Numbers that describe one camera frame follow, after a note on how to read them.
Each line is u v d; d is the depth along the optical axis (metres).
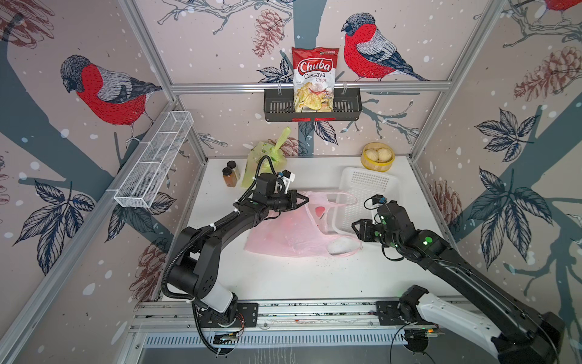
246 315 0.73
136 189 0.70
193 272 0.44
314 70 0.85
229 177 1.04
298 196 0.80
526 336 0.38
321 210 0.93
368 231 0.67
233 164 1.06
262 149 0.98
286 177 0.80
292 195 0.76
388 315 0.73
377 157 1.17
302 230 0.86
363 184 1.05
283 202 0.75
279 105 0.95
